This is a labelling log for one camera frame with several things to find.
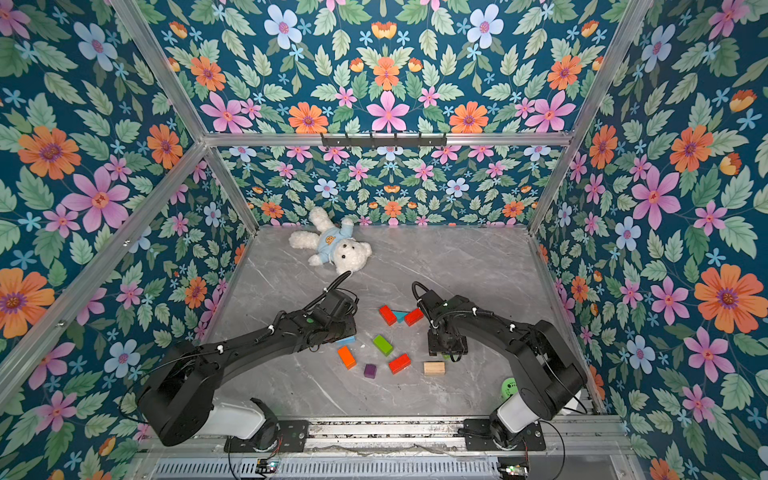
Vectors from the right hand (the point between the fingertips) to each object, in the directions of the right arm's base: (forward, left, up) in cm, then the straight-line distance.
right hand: (446, 347), depth 87 cm
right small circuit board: (-29, -16, -4) cm, 33 cm away
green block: (0, +19, 0) cm, 19 cm away
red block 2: (+11, +10, -2) cm, 15 cm away
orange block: (-4, +29, -1) cm, 29 cm away
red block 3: (-4, +14, -2) cm, 15 cm away
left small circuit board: (-30, +45, -4) cm, 54 cm away
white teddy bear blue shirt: (+32, +38, +9) cm, 51 cm away
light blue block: (-3, +28, +8) cm, 29 cm away
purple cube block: (-7, +22, -1) cm, 23 cm away
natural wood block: (-6, +4, 0) cm, 7 cm away
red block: (+10, +18, +1) cm, 21 cm away
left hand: (+5, +26, +4) cm, 27 cm away
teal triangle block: (+10, +14, +1) cm, 17 cm away
